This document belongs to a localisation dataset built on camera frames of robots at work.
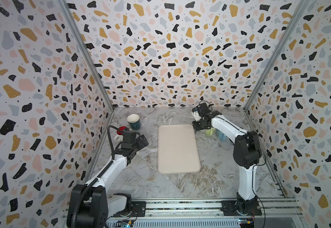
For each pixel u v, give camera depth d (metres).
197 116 0.90
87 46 0.85
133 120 1.02
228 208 0.74
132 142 0.69
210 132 0.96
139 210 0.73
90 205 0.40
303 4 0.71
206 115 0.73
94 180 0.44
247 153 0.54
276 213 0.76
